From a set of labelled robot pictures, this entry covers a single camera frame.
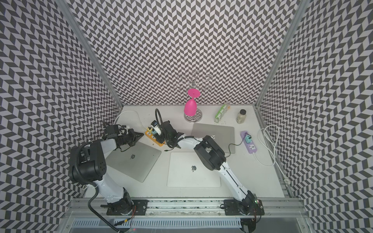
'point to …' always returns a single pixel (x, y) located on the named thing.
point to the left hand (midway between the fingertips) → (143, 133)
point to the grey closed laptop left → (136, 160)
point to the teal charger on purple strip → (248, 139)
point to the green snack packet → (220, 113)
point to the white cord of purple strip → (286, 178)
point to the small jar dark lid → (241, 116)
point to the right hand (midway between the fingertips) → (156, 133)
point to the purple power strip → (250, 147)
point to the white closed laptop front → (185, 170)
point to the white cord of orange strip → (129, 110)
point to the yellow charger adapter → (149, 129)
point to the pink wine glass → (190, 107)
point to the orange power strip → (153, 139)
